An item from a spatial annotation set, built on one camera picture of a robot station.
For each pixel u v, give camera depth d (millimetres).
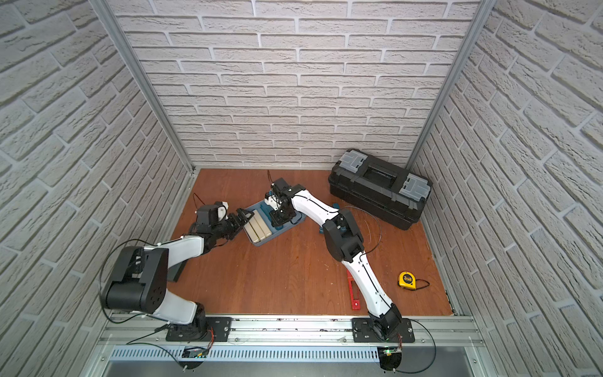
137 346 700
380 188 900
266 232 936
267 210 962
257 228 946
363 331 733
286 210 852
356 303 774
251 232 926
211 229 737
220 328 739
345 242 610
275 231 947
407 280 830
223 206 891
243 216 836
